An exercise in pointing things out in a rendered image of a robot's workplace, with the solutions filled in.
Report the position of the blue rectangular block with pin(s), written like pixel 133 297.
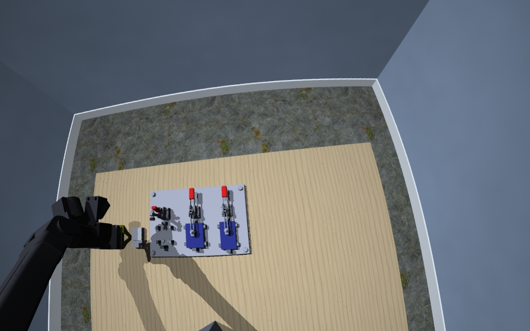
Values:
pixel 196 241
pixel 228 241

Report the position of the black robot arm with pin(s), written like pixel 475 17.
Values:
pixel 70 227

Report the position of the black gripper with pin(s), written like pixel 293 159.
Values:
pixel 116 241

